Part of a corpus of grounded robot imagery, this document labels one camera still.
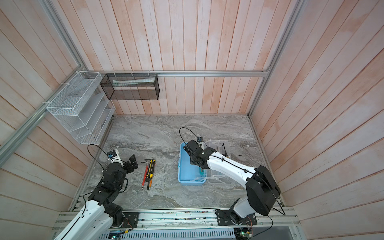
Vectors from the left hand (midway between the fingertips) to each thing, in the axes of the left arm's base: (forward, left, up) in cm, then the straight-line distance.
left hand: (127, 159), depth 81 cm
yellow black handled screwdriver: (-5, -11, -10) cm, 16 cm away
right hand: (+4, -39, -4) cm, 39 cm away
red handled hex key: (-3, -7, -13) cm, 15 cm away
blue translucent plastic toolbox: (-3, -36, -14) cm, 39 cm away
